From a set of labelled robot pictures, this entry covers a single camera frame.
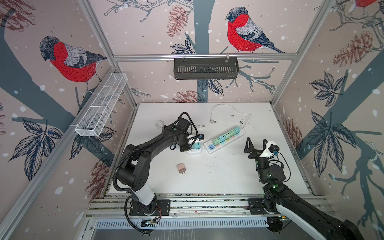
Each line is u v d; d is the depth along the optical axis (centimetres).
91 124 70
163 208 73
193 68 107
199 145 90
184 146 78
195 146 88
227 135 93
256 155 68
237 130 96
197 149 92
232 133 95
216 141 91
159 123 110
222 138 92
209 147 93
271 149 63
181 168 85
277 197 59
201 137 79
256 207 73
